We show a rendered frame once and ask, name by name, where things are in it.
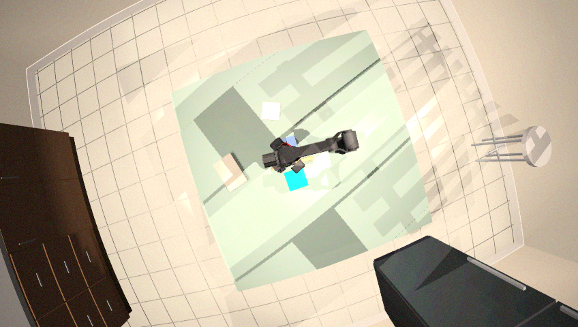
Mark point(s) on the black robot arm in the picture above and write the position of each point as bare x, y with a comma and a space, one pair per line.
284, 156

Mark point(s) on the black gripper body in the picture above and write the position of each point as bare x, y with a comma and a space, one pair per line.
297, 167

